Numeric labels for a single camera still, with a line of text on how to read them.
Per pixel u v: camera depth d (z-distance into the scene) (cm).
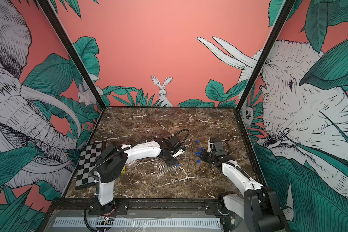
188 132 82
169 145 71
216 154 67
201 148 98
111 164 49
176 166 88
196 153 95
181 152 83
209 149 79
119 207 75
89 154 90
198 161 91
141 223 70
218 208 73
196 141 101
